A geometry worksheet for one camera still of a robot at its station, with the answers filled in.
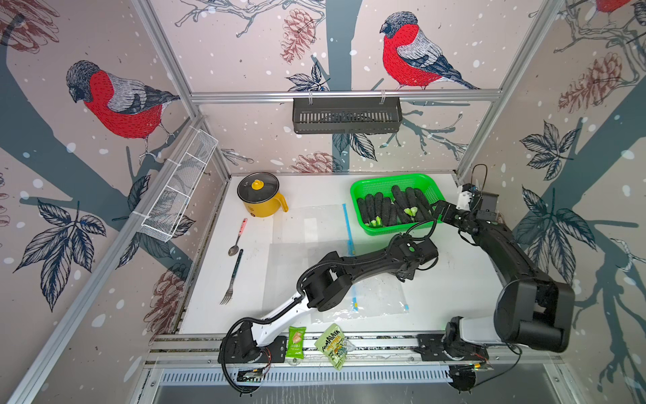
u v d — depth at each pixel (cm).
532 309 43
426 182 108
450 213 78
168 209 85
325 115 107
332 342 74
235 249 95
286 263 92
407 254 65
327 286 57
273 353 73
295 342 74
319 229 102
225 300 83
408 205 104
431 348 73
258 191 100
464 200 79
